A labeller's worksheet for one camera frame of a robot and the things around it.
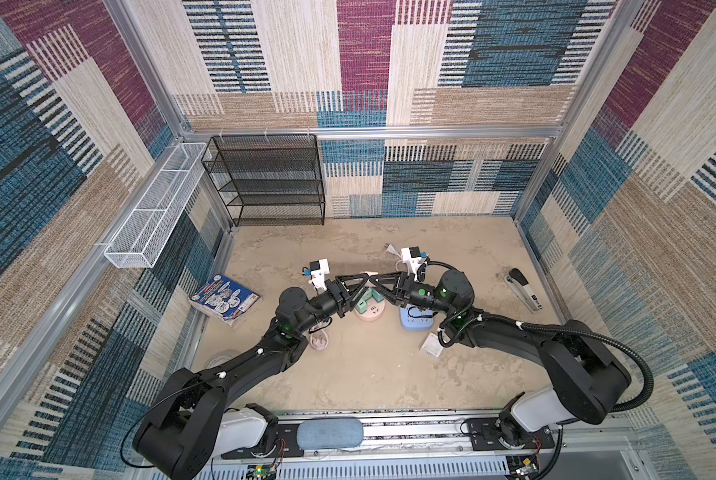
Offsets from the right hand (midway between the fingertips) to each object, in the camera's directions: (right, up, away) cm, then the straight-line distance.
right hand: (369, 287), depth 73 cm
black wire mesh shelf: (-36, +35, +38) cm, 62 cm away
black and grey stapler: (+50, -4, +24) cm, 55 cm away
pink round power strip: (+2, -10, +21) cm, 23 cm away
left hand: (0, +2, -2) cm, 3 cm away
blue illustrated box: (-45, -7, +24) cm, 52 cm away
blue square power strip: (+11, -7, -1) cm, 13 cm away
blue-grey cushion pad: (-9, -34, -1) cm, 36 cm away
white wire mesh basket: (-53, +12, -1) cm, 55 cm away
